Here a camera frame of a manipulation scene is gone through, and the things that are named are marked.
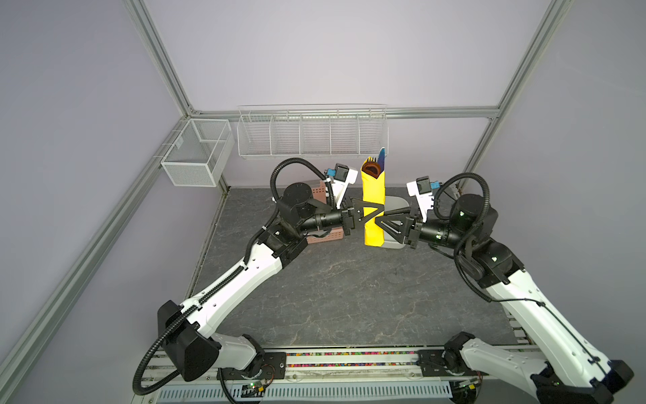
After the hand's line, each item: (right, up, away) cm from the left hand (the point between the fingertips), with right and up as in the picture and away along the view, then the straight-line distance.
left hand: (383, 214), depth 56 cm
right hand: (-1, -2, +2) cm, 3 cm away
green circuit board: (-35, -51, +17) cm, 64 cm away
